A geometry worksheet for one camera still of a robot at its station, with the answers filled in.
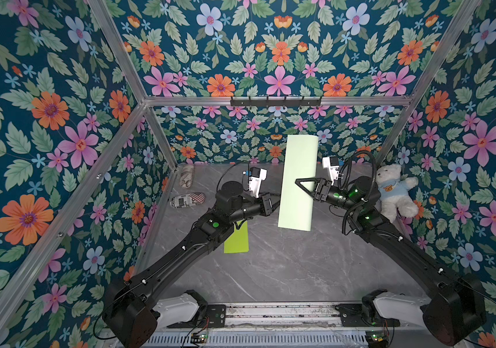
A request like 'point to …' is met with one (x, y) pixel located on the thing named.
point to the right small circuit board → (376, 338)
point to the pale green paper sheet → (296, 207)
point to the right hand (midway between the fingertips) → (297, 183)
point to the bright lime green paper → (238, 241)
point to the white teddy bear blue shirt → (393, 193)
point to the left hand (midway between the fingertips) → (288, 198)
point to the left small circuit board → (199, 337)
